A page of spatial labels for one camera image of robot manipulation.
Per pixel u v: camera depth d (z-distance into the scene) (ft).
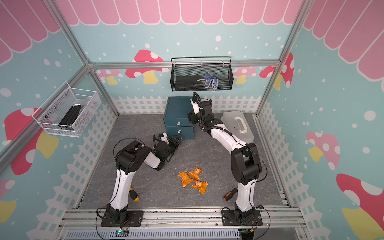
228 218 2.43
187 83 2.94
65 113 2.37
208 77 2.89
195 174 2.89
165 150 2.75
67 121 2.21
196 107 2.61
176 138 3.16
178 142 3.04
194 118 2.67
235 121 3.26
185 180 2.84
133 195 2.62
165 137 3.13
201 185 2.73
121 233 2.38
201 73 3.10
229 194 2.62
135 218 2.47
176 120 2.92
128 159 1.93
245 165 1.64
